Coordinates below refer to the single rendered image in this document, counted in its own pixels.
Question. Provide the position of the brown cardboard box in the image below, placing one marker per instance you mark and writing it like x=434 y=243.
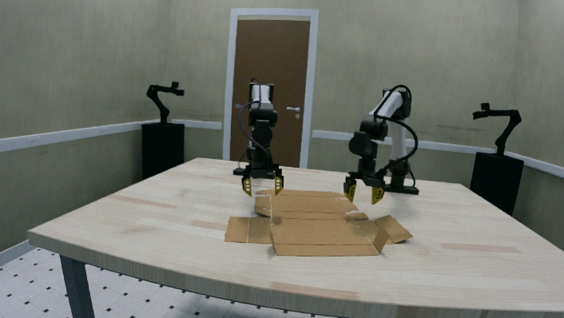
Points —
x=313 y=223

